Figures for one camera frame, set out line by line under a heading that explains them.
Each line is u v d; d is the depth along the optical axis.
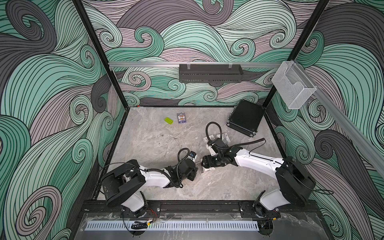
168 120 1.10
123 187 0.43
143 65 1.89
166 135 1.04
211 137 0.97
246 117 1.15
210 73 0.96
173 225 0.70
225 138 0.97
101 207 0.75
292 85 0.79
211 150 0.71
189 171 0.67
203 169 0.82
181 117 1.11
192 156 0.77
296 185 0.43
